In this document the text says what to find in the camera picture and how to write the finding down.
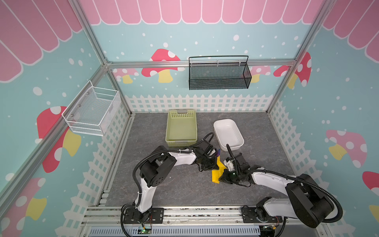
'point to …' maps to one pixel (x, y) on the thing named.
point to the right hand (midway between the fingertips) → (218, 179)
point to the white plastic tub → (228, 132)
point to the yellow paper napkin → (216, 174)
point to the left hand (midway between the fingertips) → (218, 170)
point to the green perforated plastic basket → (181, 129)
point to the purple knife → (219, 153)
